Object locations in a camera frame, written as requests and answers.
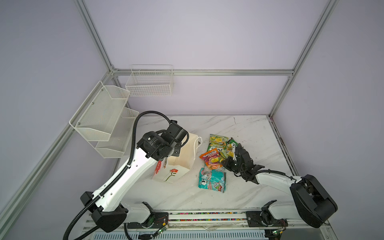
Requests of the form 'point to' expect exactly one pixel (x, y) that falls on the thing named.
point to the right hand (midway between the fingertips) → (219, 161)
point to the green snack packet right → (230, 146)
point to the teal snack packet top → (213, 179)
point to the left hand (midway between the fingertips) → (169, 147)
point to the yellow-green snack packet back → (216, 141)
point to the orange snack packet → (211, 159)
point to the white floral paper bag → (171, 169)
